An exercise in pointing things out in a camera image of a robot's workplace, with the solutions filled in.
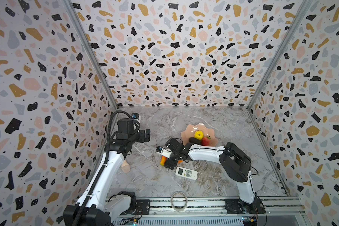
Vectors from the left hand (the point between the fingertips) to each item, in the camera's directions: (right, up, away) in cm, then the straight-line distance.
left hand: (141, 128), depth 77 cm
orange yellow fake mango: (+11, -21, +10) cm, 25 cm away
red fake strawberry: (+39, -9, +18) cm, 44 cm away
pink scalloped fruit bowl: (+31, -1, +26) cm, 40 cm away
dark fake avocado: (+32, -10, +20) cm, 39 cm away
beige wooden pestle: (-11, -24, +7) cm, 27 cm away
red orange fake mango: (+21, -20, +7) cm, 30 cm away
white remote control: (+25, -27, +7) cm, 38 cm away
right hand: (+12, -19, +11) cm, 25 cm away
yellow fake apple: (+35, -6, +20) cm, 40 cm away
